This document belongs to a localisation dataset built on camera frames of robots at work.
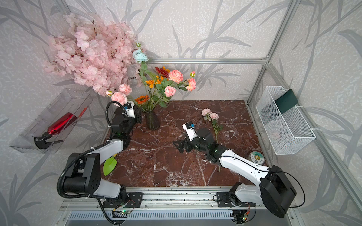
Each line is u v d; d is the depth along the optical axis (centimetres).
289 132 59
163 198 75
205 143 61
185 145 68
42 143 58
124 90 75
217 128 102
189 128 67
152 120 96
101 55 76
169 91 70
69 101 77
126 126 71
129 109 72
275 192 40
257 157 81
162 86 78
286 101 72
